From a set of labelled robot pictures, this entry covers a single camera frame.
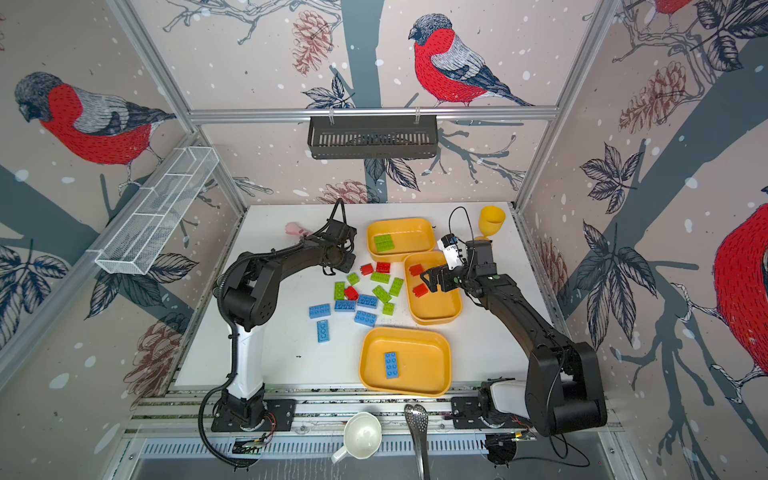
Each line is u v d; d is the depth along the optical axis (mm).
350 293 944
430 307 928
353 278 988
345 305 923
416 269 1027
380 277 1007
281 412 740
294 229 1108
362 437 699
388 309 922
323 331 877
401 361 821
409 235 1120
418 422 674
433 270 759
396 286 978
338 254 832
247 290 561
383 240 1104
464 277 727
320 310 910
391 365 802
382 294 951
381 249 1069
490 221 957
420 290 951
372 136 1063
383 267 1005
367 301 941
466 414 728
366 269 1008
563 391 410
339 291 966
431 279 774
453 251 765
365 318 899
